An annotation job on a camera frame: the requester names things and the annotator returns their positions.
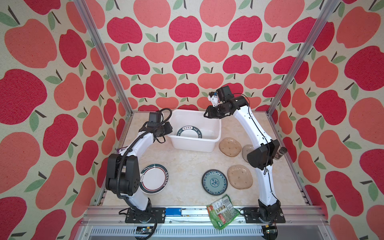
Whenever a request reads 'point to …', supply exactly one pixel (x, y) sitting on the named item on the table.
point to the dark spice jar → (282, 151)
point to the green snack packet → (222, 212)
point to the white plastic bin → (210, 128)
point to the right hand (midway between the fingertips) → (209, 114)
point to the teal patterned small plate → (214, 182)
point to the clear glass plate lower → (239, 177)
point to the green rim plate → (189, 131)
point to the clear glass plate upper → (230, 147)
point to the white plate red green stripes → (154, 179)
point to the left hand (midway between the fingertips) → (174, 128)
